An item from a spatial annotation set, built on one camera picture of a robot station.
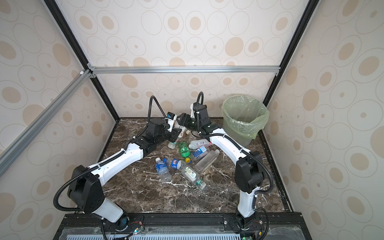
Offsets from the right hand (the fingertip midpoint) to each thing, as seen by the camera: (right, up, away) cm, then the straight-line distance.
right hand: (180, 119), depth 83 cm
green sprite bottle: (+2, -18, +11) cm, 21 cm away
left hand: (+2, -4, -3) cm, 6 cm away
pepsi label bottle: (-2, -27, +7) cm, 28 cm away
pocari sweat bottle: (-11, -28, +5) cm, 31 cm away
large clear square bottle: (+16, -25, +9) cm, 31 cm away
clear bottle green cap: (-4, -15, 0) cm, 15 cm away
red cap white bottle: (+11, -14, +14) cm, 23 cm away
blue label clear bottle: (+12, -20, +9) cm, 25 cm away
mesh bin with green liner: (+42, +3, +20) cm, 47 cm away
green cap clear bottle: (+6, -32, +2) cm, 32 cm away
